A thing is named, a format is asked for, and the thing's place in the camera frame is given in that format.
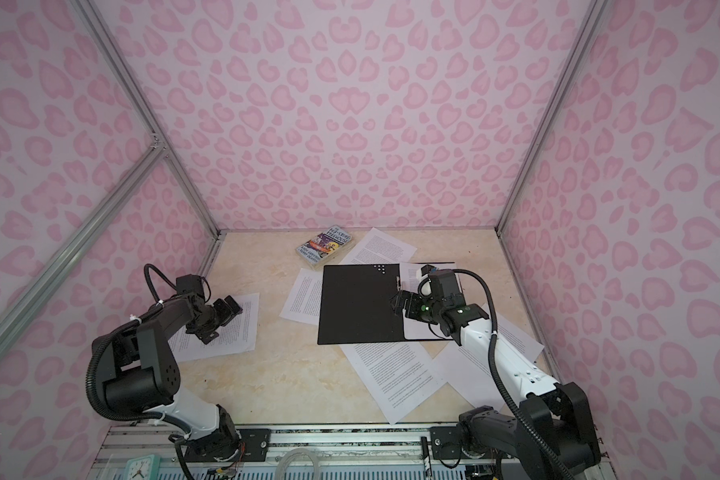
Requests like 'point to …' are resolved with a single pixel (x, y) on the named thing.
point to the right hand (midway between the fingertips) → (401, 302)
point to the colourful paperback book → (324, 245)
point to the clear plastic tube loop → (288, 454)
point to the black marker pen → (427, 467)
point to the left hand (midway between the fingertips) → (232, 314)
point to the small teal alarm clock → (144, 468)
